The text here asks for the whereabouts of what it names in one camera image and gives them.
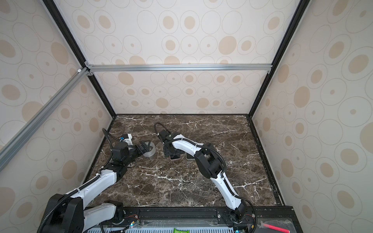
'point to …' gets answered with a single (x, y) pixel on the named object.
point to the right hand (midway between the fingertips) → (178, 151)
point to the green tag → (179, 231)
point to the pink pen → (263, 225)
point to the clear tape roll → (151, 152)
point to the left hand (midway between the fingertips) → (149, 142)
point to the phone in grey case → (189, 157)
